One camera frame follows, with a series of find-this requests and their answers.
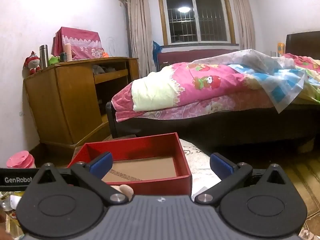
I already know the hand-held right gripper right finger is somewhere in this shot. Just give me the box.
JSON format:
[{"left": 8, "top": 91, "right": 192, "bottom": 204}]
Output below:
[{"left": 194, "top": 153, "right": 290, "bottom": 204}]

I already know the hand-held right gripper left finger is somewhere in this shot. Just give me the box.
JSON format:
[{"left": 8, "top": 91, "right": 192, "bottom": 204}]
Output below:
[{"left": 30, "top": 152, "right": 128, "bottom": 204}]

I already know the beige teddy bear plush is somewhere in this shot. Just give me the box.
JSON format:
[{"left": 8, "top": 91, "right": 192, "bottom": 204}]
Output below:
[{"left": 110, "top": 184, "right": 134, "bottom": 202}]

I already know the red cardboard box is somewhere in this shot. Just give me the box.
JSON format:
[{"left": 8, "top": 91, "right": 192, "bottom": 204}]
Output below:
[{"left": 67, "top": 132, "right": 193, "bottom": 196}]

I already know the pink lid plastic jar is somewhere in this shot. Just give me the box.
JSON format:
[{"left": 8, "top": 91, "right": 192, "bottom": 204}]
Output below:
[{"left": 6, "top": 150, "right": 35, "bottom": 169}]

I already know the glass coffee jar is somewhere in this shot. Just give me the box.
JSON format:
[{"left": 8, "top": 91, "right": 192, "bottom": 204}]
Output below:
[{"left": 0, "top": 191, "right": 25, "bottom": 239}]

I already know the wooden desk cabinet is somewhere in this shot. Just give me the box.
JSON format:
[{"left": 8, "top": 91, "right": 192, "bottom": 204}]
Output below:
[{"left": 23, "top": 57, "right": 140, "bottom": 147}]

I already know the grey cloth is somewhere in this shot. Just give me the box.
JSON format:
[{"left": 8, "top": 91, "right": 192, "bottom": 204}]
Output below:
[{"left": 92, "top": 64, "right": 115, "bottom": 74}]

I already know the pink floral quilt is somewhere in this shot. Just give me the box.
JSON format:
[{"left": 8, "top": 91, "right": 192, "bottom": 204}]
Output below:
[{"left": 111, "top": 52, "right": 320, "bottom": 123}]

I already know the light printed bedsheet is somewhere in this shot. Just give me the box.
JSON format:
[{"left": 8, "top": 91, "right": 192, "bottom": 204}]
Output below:
[{"left": 192, "top": 49, "right": 313, "bottom": 114}]

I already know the pink tumbler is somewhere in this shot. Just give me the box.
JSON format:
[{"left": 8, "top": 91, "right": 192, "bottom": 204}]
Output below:
[{"left": 64, "top": 43, "right": 73, "bottom": 62}]

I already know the red santa doll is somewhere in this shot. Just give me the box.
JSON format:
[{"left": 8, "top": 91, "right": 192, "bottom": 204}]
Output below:
[{"left": 24, "top": 51, "right": 42, "bottom": 75}]

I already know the steel thermos bottle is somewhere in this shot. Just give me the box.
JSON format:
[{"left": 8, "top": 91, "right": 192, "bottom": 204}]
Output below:
[{"left": 39, "top": 45, "right": 49, "bottom": 69}]

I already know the pink lace cloth cover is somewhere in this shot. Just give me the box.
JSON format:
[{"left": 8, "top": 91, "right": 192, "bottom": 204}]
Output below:
[{"left": 53, "top": 27, "right": 104, "bottom": 60}]

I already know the blue bag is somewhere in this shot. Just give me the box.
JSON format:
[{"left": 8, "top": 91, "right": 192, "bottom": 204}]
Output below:
[{"left": 152, "top": 40, "right": 163, "bottom": 58}]

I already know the beige curtain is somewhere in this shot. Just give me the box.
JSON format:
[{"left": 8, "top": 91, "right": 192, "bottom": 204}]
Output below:
[
  {"left": 126, "top": 0, "right": 159, "bottom": 78},
  {"left": 230, "top": 0, "right": 255, "bottom": 50}
]

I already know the dark wooden headboard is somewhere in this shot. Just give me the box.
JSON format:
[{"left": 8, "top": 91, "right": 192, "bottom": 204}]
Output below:
[{"left": 285, "top": 31, "right": 320, "bottom": 55}]

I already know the wooden framed window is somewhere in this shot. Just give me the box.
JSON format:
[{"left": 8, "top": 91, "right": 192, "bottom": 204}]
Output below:
[{"left": 157, "top": 0, "right": 237, "bottom": 46}]

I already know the dark bed frame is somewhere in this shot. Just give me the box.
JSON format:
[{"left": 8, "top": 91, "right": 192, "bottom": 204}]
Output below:
[{"left": 105, "top": 101, "right": 320, "bottom": 153}]

